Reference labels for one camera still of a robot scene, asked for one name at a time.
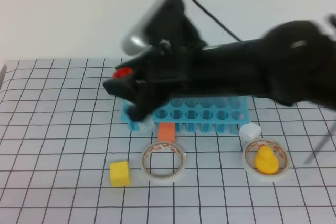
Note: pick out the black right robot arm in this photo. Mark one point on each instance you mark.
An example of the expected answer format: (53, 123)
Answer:
(293, 62)

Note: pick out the yellow rubber duck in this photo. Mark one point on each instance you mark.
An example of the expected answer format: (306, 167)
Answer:
(266, 161)

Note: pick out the blue test tube rack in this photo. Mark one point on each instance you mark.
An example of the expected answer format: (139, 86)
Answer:
(219, 114)

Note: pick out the orange foam block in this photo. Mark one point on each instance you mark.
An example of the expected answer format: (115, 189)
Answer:
(166, 132)

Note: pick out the white empty tape roll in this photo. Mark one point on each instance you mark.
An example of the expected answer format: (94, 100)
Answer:
(158, 147)

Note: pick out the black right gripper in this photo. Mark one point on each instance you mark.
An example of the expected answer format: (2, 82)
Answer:
(158, 76)

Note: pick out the white foam cube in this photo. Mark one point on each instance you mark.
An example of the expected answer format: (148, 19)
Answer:
(249, 131)

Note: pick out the red capped test tube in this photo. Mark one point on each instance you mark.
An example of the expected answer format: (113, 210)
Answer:
(122, 72)

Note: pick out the white tape roll under duck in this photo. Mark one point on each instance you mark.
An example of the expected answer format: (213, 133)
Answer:
(248, 156)

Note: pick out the yellow foam cube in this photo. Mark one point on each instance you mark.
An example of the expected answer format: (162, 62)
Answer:
(120, 174)

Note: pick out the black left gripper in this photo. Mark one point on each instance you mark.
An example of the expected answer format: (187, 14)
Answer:
(171, 24)

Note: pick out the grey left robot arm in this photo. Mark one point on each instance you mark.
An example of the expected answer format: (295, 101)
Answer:
(137, 39)

